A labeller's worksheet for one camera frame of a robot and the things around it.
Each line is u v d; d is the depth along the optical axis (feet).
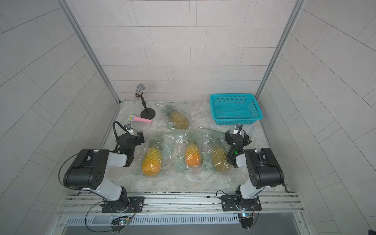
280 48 2.79
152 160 2.49
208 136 2.86
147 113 3.53
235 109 3.76
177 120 3.06
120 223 2.16
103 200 2.34
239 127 2.64
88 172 1.46
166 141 3.08
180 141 2.84
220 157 2.53
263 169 1.49
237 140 2.24
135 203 2.34
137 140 2.58
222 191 2.37
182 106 3.56
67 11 2.33
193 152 2.60
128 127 2.59
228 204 2.33
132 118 3.34
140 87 2.80
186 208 2.32
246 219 2.27
